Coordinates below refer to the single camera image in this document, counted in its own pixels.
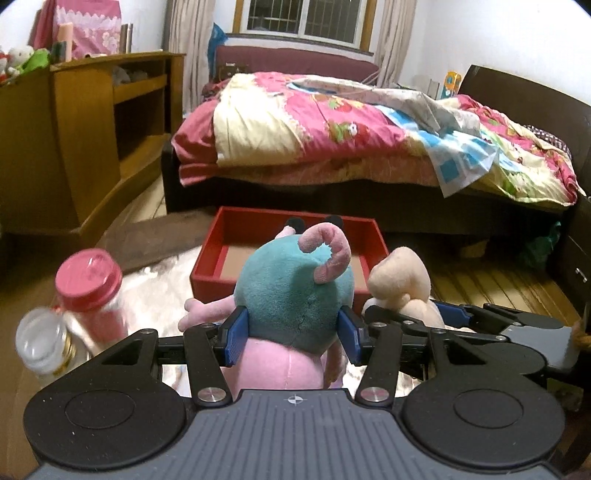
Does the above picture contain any cream plush toy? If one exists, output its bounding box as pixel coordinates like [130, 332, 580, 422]
[362, 246, 445, 328]

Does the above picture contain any pink pig plush teal dress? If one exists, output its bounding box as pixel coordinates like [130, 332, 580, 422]
[177, 216, 355, 395]

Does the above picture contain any red storage box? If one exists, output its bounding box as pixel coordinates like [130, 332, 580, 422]
[189, 207, 389, 313]

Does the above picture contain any brown cardboard sheet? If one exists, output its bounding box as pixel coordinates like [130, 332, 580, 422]
[97, 210, 214, 275]

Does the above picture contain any red lid plastic jar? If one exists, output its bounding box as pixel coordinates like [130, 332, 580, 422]
[55, 248, 128, 348]

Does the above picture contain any blue white patterned sheet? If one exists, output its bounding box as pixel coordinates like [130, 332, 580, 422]
[290, 75, 505, 197]

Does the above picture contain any clear lid glass jar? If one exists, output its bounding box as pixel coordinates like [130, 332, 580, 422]
[15, 307, 91, 387]

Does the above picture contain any pink floral quilt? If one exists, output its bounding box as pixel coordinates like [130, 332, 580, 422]
[171, 72, 584, 207]

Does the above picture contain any dark wooden bed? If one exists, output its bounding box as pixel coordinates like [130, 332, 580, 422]
[161, 64, 591, 315]

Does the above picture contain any colourful toy on nightstand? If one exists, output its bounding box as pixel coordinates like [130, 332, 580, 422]
[441, 71, 462, 99]

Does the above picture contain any wooden corner cabinet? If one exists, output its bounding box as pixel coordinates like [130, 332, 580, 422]
[1, 51, 184, 244]

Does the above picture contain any blue bag by curtain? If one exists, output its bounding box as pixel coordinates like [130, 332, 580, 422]
[207, 23, 228, 78]

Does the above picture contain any right beige curtain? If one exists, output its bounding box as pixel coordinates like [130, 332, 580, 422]
[375, 0, 417, 88]

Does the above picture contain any beige curtain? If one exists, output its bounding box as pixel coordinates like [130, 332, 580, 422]
[164, 0, 215, 114]
[375, 0, 417, 88]

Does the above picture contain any window with security bars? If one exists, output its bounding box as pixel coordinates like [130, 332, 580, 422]
[232, 0, 378, 52]

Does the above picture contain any left beige curtain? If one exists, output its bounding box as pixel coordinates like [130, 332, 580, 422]
[164, 0, 215, 114]

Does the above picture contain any green plush toy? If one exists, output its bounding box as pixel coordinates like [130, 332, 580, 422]
[21, 48, 51, 74]

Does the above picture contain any pink cloth covered box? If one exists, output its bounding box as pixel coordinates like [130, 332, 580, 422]
[32, 1, 121, 59]

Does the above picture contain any pink candle cylinder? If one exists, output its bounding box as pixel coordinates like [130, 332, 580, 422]
[57, 22, 74, 62]

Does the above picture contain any white plush toy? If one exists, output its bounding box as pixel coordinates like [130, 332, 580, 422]
[6, 45, 34, 79]

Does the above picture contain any red white plush doll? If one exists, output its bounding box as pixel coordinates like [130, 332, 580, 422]
[0, 51, 10, 83]

